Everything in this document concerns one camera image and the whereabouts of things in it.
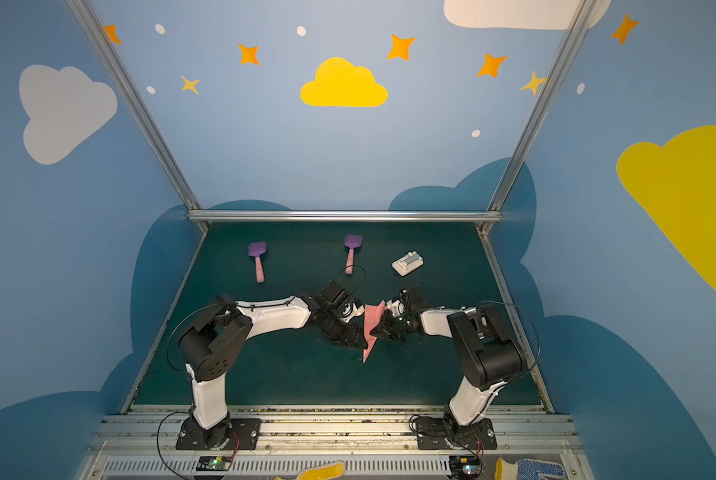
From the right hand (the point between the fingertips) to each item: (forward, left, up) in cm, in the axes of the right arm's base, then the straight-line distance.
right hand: (371, 329), depth 92 cm
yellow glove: (-36, +8, 0) cm, 37 cm away
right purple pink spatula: (+36, +9, +1) cm, 37 cm away
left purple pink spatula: (+29, +44, +2) cm, 53 cm away
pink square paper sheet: (+6, 0, -1) cm, 6 cm away
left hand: (-7, +2, +3) cm, 8 cm away
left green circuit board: (-36, +37, -1) cm, 52 cm away
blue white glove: (-33, -38, -1) cm, 51 cm away
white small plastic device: (+27, -12, 0) cm, 29 cm away
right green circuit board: (-34, -25, -1) cm, 42 cm away
